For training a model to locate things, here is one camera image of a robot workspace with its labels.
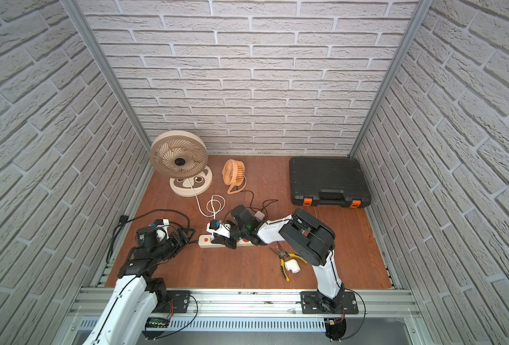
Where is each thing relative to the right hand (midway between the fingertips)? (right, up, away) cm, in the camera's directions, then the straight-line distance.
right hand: (219, 236), depth 88 cm
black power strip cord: (-45, +6, +9) cm, 47 cm away
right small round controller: (+43, -26, -17) cm, 53 cm away
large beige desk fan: (-15, +33, -1) cm, 37 cm away
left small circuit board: (-18, -25, -16) cm, 35 cm away
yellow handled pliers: (+26, -7, -4) cm, 28 cm away
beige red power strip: (-5, -1, -2) cm, 6 cm away
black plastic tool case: (+50, +22, +13) cm, 57 cm away
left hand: (-12, +3, -4) cm, 13 cm away
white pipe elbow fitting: (+30, -9, -7) cm, 32 cm away
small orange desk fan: (+5, +27, +10) cm, 29 cm away
